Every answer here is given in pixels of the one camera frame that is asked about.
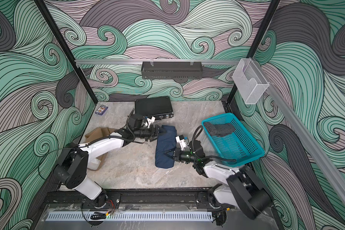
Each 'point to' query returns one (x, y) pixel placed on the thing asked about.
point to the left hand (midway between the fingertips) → (164, 133)
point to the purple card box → (101, 109)
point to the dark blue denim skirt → (165, 142)
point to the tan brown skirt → (96, 133)
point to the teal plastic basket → (238, 145)
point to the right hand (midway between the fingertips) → (164, 156)
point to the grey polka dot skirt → (219, 130)
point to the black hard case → (159, 108)
